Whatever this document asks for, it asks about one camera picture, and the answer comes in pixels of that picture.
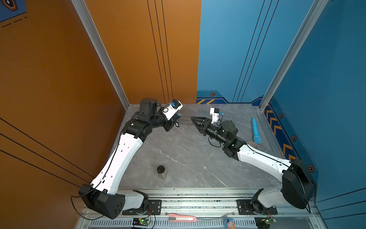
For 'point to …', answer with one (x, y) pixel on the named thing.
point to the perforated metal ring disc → (252, 144)
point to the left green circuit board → (141, 222)
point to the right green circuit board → (264, 222)
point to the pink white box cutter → (174, 217)
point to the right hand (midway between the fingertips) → (190, 120)
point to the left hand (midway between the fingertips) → (178, 113)
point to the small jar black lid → (161, 171)
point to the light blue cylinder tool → (256, 139)
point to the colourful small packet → (226, 220)
